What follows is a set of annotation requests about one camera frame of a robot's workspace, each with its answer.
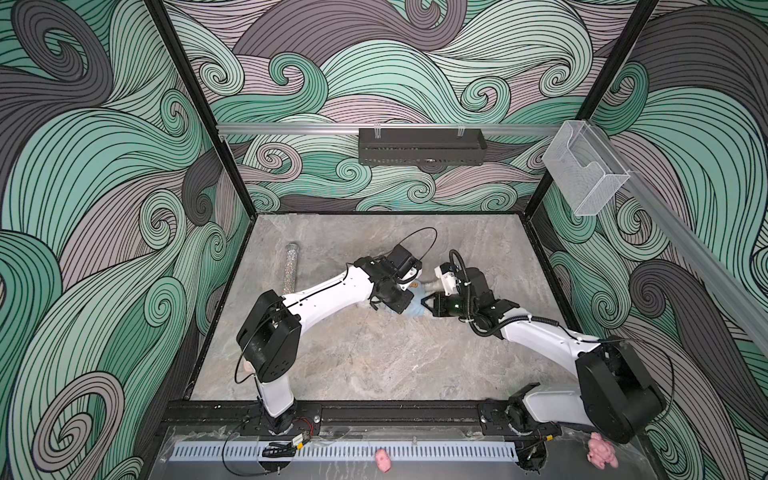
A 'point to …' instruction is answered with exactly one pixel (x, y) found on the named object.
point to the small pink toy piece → (383, 460)
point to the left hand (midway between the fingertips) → (404, 299)
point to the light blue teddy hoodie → (415, 308)
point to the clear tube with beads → (291, 267)
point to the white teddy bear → (429, 282)
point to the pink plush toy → (601, 452)
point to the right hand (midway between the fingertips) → (423, 301)
